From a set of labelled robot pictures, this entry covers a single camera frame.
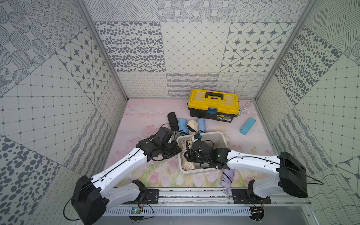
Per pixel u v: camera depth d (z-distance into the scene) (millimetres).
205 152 590
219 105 940
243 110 1104
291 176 415
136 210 716
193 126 925
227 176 780
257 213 718
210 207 716
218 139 862
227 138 924
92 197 382
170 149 651
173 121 1035
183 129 964
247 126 1009
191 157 684
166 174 819
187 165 720
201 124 1007
